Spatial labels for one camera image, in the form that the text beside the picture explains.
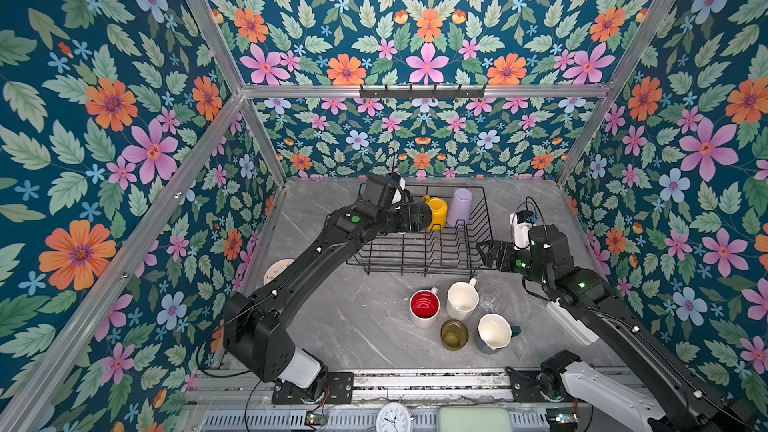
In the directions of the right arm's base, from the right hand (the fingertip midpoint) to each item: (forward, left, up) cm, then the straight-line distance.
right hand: (490, 244), depth 75 cm
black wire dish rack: (+10, +4, -17) cm, 20 cm away
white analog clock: (-34, +25, -19) cm, 46 cm away
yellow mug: (+21, +11, -10) cm, 25 cm away
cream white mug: (-7, +6, -18) cm, 20 cm away
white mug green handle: (-15, -3, -22) cm, 27 cm away
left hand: (+7, +17, +6) cm, 19 cm away
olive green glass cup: (-16, +8, -21) cm, 28 cm away
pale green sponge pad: (-35, +6, -21) cm, 41 cm away
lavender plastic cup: (+21, +4, -10) cm, 23 cm away
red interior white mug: (-8, +16, -21) cm, 28 cm away
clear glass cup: (-9, -2, -15) cm, 17 cm away
